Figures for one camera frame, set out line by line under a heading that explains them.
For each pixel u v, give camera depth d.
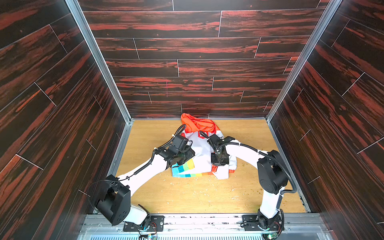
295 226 0.73
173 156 0.60
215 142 0.75
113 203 0.42
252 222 0.73
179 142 0.63
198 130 1.09
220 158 0.79
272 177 0.49
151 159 0.54
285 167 0.51
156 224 0.73
